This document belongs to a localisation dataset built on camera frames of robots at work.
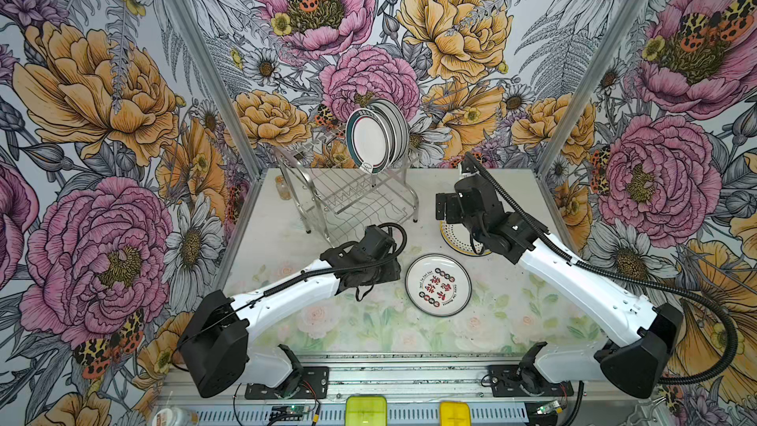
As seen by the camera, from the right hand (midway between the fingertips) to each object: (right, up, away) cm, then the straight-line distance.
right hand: (455, 202), depth 76 cm
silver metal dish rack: (-28, 0, -5) cm, 28 cm away
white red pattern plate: (-2, -25, +14) cm, 29 cm away
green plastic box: (-22, -48, -7) cm, 54 cm away
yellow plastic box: (-1, -50, -6) cm, 50 cm away
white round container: (-62, -44, -15) cm, 77 cm away
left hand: (-17, -21, +5) cm, 27 cm away
